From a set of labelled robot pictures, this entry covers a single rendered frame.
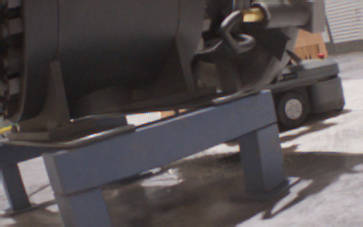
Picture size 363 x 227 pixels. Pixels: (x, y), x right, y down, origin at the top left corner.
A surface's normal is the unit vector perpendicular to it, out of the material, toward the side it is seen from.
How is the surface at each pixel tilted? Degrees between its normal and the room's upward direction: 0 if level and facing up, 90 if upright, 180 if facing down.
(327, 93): 90
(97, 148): 90
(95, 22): 113
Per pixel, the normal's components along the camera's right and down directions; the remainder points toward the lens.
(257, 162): -0.80, 0.23
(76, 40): 0.59, 0.43
